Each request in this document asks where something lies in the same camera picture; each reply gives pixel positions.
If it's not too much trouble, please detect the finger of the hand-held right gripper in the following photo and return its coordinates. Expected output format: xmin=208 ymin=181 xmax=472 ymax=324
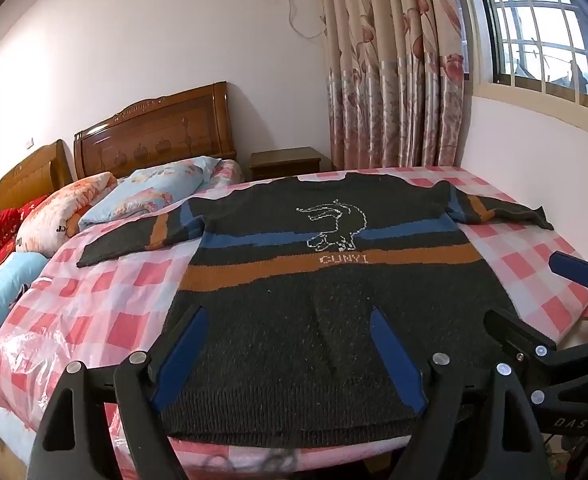
xmin=548 ymin=251 xmax=588 ymax=311
xmin=483 ymin=308 xmax=588 ymax=403

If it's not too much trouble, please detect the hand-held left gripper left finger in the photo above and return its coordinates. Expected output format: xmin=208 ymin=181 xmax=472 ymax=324
xmin=26 ymin=305 xmax=209 ymax=480

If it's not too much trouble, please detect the small wooden headboard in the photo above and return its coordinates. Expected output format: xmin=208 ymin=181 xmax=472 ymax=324
xmin=0 ymin=140 xmax=74 ymax=211

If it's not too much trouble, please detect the floral curtain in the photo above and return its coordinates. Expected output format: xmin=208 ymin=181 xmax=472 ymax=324
xmin=309 ymin=0 xmax=470 ymax=171

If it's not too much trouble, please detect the pink checked bed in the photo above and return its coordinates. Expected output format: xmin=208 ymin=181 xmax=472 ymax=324
xmin=0 ymin=164 xmax=588 ymax=480

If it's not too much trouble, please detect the barred window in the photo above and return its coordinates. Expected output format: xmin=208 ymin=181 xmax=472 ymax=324
xmin=461 ymin=0 xmax=588 ymax=106

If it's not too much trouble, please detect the wooden nightstand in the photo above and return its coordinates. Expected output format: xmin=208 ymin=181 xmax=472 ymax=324
xmin=249 ymin=146 xmax=332 ymax=181

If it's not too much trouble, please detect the light blue floral pillow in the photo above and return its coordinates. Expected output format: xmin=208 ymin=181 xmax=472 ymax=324
xmin=78 ymin=156 xmax=222 ymax=233

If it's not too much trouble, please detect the orange floral pillow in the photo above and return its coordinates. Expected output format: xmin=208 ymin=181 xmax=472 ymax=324
xmin=16 ymin=172 xmax=119 ymax=253

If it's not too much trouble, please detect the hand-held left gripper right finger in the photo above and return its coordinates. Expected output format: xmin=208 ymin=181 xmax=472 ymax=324
xmin=369 ymin=307 xmax=550 ymax=480

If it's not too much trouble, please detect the large wooden headboard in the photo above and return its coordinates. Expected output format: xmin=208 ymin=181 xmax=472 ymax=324
xmin=74 ymin=81 xmax=237 ymax=179

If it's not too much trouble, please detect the thin wall cable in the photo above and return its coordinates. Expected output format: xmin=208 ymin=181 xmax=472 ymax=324
xmin=285 ymin=0 xmax=327 ymax=41

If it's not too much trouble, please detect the dark knitted striped sweater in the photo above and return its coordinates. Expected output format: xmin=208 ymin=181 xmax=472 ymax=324
xmin=76 ymin=172 xmax=555 ymax=448

